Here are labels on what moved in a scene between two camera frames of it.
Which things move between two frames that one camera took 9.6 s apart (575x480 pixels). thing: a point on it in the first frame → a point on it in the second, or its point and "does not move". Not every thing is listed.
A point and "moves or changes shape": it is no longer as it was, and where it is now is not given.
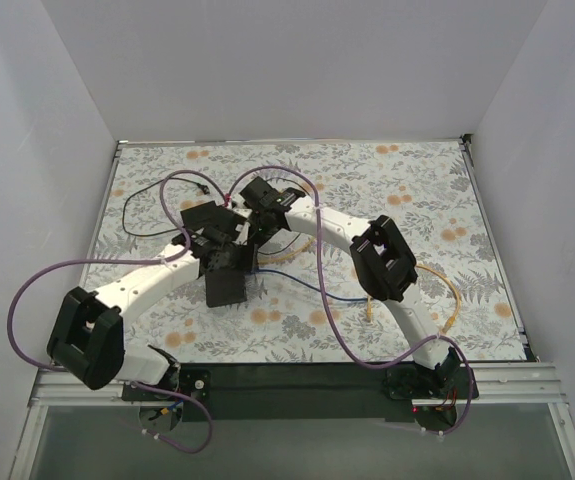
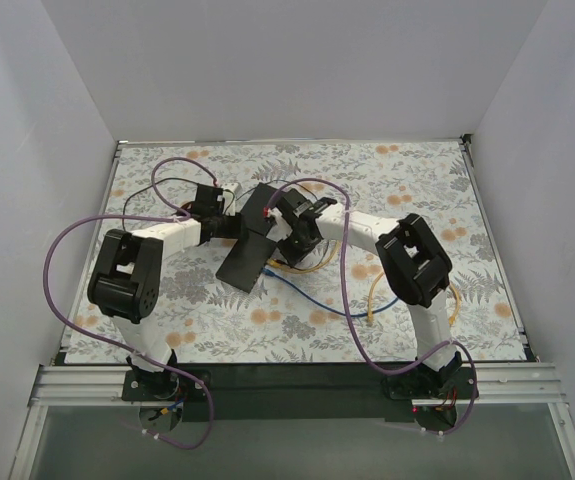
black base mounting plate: (300, 392) does not move
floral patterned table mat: (297, 241) does not move
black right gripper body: (255, 220) → (283, 220)
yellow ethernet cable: (288, 256) moves or changes shape
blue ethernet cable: (303, 283) → (269, 272)
